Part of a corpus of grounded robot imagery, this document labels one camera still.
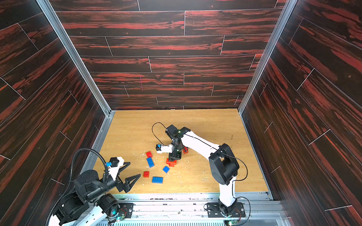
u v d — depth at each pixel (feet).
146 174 2.81
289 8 2.18
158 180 2.70
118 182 1.82
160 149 2.46
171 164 2.89
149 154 3.00
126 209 2.40
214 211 2.39
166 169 2.84
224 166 1.59
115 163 1.79
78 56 2.82
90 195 1.67
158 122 2.42
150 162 2.97
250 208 2.31
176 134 2.13
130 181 1.88
